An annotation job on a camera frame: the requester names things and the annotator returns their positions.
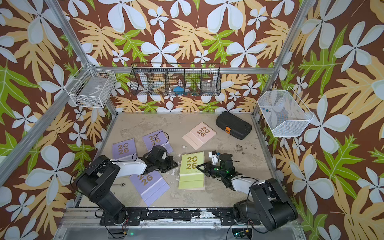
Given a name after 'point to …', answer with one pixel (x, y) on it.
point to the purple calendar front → (151, 185)
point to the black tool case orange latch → (231, 124)
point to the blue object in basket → (179, 90)
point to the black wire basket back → (176, 79)
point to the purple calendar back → (158, 138)
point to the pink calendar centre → (199, 189)
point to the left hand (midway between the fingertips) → (180, 162)
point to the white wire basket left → (91, 88)
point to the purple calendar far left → (124, 148)
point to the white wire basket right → (284, 112)
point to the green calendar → (190, 177)
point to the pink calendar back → (198, 136)
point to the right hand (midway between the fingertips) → (196, 167)
